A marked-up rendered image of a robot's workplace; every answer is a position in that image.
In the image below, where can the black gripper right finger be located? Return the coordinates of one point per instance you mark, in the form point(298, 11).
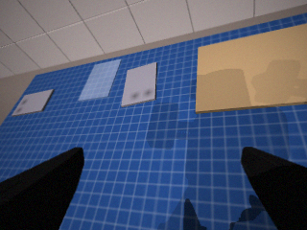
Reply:
point(281, 186)

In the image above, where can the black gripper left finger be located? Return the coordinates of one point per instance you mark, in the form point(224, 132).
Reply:
point(38, 198)

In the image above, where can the blue grid work mat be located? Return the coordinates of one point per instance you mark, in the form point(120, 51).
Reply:
point(156, 165)

